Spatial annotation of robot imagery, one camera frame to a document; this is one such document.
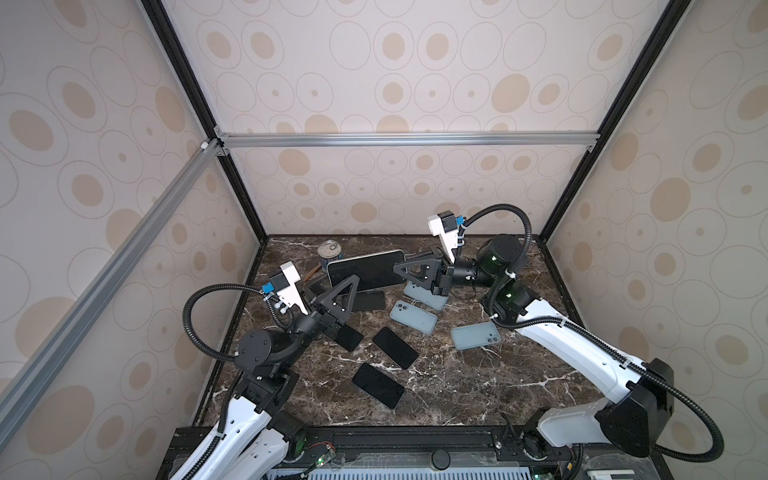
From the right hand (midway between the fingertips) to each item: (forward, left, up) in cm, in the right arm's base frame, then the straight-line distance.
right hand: (398, 275), depth 55 cm
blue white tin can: (+35, +23, -32) cm, 52 cm away
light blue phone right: (+8, -24, -42) cm, 48 cm away
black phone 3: (-6, +6, -44) cm, 45 cm away
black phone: (+5, +14, -36) cm, 39 cm away
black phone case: (+22, +9, -43) cm, 49 cm away
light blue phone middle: (+15, -6, -43) cm, 46 cm away
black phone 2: (+4, 0, -42) cm, 42 cm away
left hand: (-2, +7, +2) cm, 8 cm away
